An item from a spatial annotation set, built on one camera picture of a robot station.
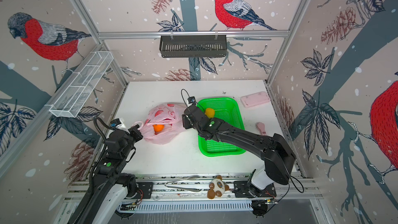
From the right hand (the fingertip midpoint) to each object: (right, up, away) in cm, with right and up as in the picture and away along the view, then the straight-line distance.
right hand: (184, 117), depth 80 cm
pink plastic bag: (-9, +1, +5) cm, 11 cm away
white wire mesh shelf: (-53, +12, -7) cm, 55 cm away
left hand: (-24, -3, -3) cm, 24 cm away
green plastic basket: (+26, +2, +21) cm, 33 cm away
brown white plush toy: (+17, -33, -7) cm, 37 cm away
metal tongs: (+5, -31, -2) cm, 31 cm away
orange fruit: (-17, -8, +10) cm, 21 cm away
